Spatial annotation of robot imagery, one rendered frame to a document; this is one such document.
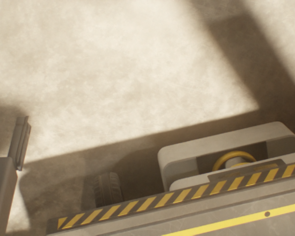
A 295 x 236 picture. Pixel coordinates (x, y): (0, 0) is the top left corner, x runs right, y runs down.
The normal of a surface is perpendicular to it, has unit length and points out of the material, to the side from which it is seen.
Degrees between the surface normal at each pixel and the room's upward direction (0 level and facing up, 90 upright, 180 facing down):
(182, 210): 0
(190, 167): 0
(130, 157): 0
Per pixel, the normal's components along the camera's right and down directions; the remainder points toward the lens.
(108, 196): -0.09, -0.59
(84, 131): 0.11, 0.33
